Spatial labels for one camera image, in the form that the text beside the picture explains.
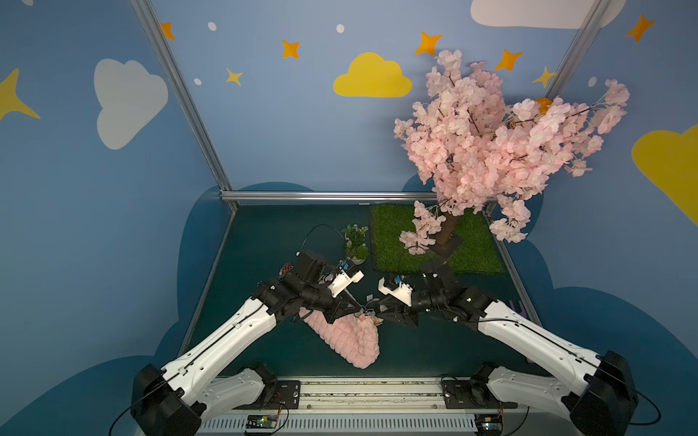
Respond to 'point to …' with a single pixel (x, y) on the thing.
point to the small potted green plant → (356, 250)
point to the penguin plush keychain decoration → (370, 312)
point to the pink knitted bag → (355, 338)
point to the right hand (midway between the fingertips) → (384, 303)
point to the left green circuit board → (261, 421)
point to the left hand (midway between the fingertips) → (358, 303)
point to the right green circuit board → (488, 424)
